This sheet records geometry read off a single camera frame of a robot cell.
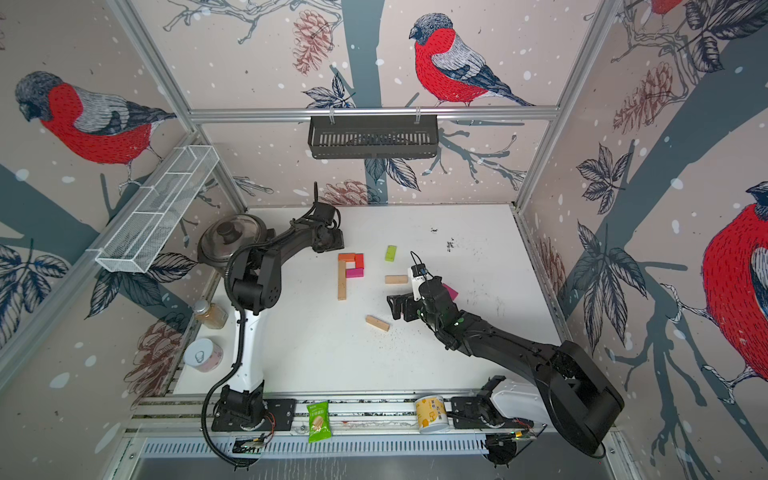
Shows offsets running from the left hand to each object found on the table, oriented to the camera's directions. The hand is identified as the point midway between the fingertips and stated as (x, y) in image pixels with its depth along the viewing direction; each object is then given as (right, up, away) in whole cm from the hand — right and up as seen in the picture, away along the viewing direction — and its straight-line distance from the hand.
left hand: (342, 239), depth 108 cm
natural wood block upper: (+20, -14, -7) cm, 25 cm away
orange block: (+3, -6, -4) cm, 8 cm away
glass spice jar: (-34, -21, -24) cm, 47 cm away
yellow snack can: (+28, -40, -40) cm, 63 cm away
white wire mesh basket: (-45, -1, -37) cm, 58 cm away
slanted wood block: (+14, -25, -19) cm, 34 cm away
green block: (+18, -5, -1) cm, 19 cm away
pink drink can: (-33, -30, -29) cm, 53 cm away
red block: (+7, -8, -4) cm, 11 cm away
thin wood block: (+1, -12, -7) cm, 14 cm away
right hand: (+21, -15, -22) cm, 34 cm away
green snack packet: (+1, -45, -37) cm, 58 cm away
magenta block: (+5, -12, -7) cm, 15 cm away
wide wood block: (+2, -17, -12) cm, 21 cm away
